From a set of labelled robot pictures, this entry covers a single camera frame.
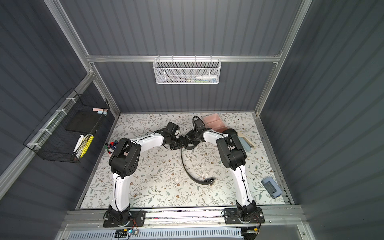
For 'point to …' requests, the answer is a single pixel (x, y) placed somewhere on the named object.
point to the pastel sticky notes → (100, 110)
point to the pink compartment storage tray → (214, 121)
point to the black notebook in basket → (84, 121)
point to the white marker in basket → (79, 142)
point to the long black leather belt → (231, 132)
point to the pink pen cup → (111, 146)
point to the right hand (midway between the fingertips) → (184, 139)
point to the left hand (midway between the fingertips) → (186, 144)
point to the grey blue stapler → (272, 187)
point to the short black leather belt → (208, 181)
